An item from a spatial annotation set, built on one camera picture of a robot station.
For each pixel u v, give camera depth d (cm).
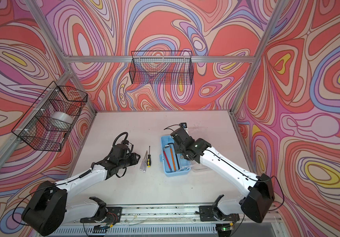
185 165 91
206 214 73
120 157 68
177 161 91
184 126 68
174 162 91
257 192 39
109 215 72
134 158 79
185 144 57
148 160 91
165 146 99
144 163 91
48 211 40
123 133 69
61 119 72
